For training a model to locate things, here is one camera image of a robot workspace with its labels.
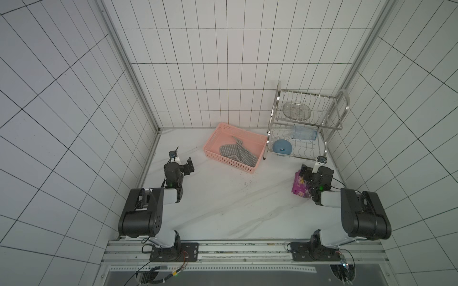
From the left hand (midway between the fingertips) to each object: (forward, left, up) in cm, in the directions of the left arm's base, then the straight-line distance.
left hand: (181, 161), depth 95 cm
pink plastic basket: (+23, -43, -10) cm, 49 cm away
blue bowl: (+13, -58, -2) cm, 59 cm away
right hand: (0, -68, 0) cm, 68 cm away
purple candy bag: (-14, -62, -2) cm, 63 cm away
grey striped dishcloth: (+11, -31, -6) cm, 34 cm away
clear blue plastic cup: (+22, -72, 0) cm, 75 cm away
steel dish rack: (+32, -88, +7) cm, 94 cm away
